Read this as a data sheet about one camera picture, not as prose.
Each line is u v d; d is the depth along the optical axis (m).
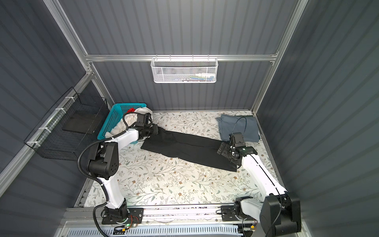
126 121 0.77
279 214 0.38
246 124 1.07
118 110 1.13
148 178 0.87
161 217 0.74
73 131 0.74
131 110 1.13
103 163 0.52
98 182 0.53
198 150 1.00
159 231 0.77
